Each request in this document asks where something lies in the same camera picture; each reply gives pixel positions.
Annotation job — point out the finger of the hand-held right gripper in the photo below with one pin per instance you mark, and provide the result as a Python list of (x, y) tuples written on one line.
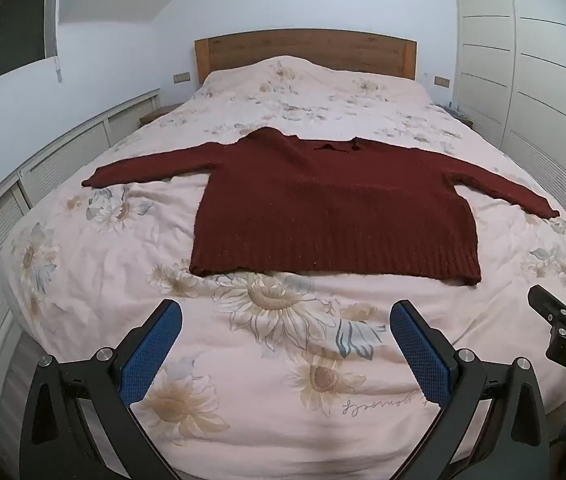
[(548, 306)]

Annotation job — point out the white panelled wardrobe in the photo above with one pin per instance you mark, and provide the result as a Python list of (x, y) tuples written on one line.
[(538, 60)]

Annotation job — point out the wooden nightstand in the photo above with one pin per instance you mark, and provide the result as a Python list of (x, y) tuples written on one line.
[(158, 114)]

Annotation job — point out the dark red knitted sweater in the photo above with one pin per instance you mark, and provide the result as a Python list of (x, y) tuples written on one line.
[(328, 200)]

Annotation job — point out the floral pink duvet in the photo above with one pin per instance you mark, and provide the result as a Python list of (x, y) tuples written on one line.
[(273, 360)]

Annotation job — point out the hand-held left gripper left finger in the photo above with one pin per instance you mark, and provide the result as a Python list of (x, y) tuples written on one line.
[(155, 347)]

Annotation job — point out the beige wall switch panel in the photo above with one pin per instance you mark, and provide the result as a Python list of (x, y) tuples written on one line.
[(182, 78), (442, 81)]

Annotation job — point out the dark cluttered nightstand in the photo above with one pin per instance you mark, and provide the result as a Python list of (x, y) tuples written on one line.
[(458, 112)]

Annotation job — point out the wooden headboard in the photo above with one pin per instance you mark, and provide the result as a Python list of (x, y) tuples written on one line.
[(308, 47)]

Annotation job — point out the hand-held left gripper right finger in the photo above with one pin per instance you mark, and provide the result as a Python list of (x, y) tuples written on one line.
[(418, 350)]

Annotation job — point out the white louvered low cabinet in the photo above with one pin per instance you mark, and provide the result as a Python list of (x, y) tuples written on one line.
[(58, 155)]

